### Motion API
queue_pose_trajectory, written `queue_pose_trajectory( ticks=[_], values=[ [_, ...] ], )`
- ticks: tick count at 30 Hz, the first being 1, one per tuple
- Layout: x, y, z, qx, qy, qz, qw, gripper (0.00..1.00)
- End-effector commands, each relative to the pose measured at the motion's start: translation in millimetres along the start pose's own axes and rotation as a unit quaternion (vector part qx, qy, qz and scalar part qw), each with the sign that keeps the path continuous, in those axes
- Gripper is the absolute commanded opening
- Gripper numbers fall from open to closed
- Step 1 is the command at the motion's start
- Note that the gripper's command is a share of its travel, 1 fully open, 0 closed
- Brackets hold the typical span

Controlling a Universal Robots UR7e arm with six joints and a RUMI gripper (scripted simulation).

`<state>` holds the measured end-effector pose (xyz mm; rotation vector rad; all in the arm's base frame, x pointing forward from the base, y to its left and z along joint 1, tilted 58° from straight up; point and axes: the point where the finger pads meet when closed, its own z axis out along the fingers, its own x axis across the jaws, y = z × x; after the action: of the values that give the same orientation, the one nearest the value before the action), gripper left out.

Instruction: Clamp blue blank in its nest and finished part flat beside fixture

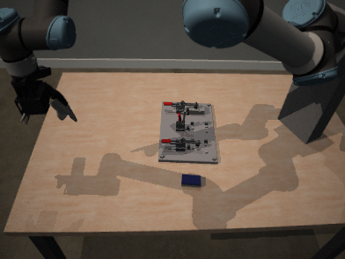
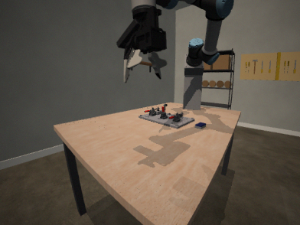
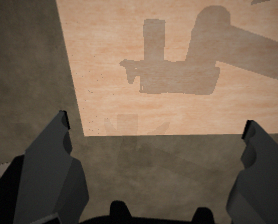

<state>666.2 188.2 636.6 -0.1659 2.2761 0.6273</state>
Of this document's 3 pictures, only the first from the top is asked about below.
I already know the toggle clamp with red handle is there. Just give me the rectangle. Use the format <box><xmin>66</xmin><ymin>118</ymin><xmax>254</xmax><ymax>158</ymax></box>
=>
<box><xmin>176</xmin><ymin>110</ymin><xmax>189</xmax><ymax>131</ymax></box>
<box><xmin>161</xmin><ymin>137</ymin><xmax>202</xmax><ymax>152</ymax></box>

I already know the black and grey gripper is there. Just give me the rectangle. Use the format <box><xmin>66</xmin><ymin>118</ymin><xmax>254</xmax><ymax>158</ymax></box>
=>
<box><xmin>11</xmin><ymin>66</ymin><xmax>77</xmax><ymax>124</ymax></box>

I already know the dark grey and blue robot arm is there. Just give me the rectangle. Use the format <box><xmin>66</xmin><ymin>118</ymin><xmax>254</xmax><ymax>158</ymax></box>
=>
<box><xmin>0</xmin><ymin>0</ymin><xmax>345</xmax><ymax>86</ymax></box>

